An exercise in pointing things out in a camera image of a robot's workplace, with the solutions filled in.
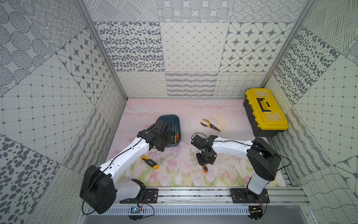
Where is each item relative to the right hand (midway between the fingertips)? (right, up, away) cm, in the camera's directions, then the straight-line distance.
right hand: (204, 164), depth 85 cm
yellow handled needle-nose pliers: (+8, +22, +19) cm, 30 cm away
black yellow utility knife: (-33, +1, -1) cm, 33 cm away
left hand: (-20, +17, -3) cm, 26 cm away
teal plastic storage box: (-23, +27, +15) cm, 39 cm away
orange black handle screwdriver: (0, -2, -3) cm, 4 cm away
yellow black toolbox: (+40, +29, +3) cm, 49 cm away
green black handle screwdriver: (-20, +22, +16) cm, 34 cm away
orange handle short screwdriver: (-17, +14, +8) cm, 24 cm away
